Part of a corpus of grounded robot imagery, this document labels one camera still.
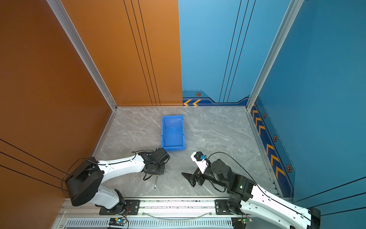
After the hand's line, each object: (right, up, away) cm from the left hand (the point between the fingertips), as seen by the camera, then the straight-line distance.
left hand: (162, 169), depth 87 cm
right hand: (+16, +8, -19) cm, 26 cm away
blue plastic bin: (+5, +20, +17) cm, 27 cm away
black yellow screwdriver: (-3, -6, -4) cm, 8 cm away
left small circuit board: (-20, -20, -16) cm, 32 cm away
